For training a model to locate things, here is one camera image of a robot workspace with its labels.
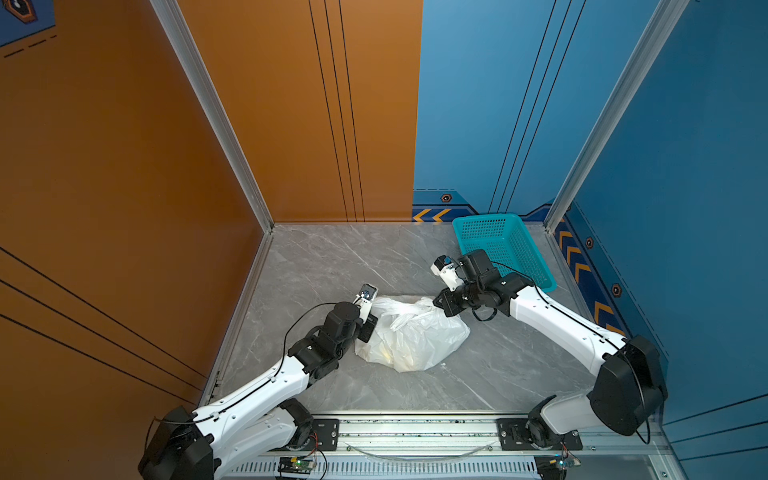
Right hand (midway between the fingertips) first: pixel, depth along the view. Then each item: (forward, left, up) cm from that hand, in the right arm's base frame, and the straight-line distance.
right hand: (436, 300), depth 82 cm
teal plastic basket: (+32, -31, -13) cm, 47 cm away
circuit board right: (-35, -27, -15) cm, 47 cm away
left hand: (-1, +18, +1) cm, 18 cm away
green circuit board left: (-36, +35, -15) cm, 53 cm away
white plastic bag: (-8, +7, -3) cm, 11 cm away
